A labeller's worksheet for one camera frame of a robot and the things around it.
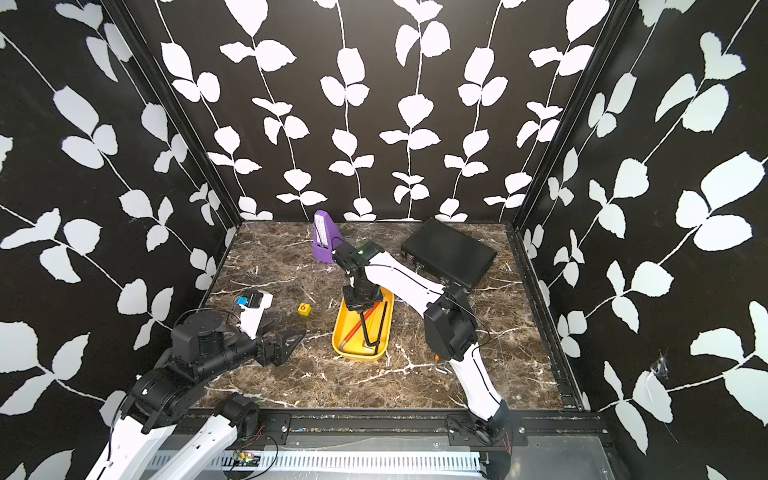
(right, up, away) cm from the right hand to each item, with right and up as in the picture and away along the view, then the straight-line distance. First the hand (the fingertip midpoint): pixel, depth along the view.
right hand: (353, 306), depth 86 cm
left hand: (-11, 0, -19) cm, 22 cm away
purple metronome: (-12, +21, +16) cm, 29 cm away
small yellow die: (-17, -3, +8) cm, 19 cm away
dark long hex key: (+4, -7, -3) cm, 8 cm away
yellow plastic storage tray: (+7, -8, +6) cm, 12 cm away
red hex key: (+1, -7, +5) cm, 9 cm away
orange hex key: (+25, -15, 0) cm, 29 cm away
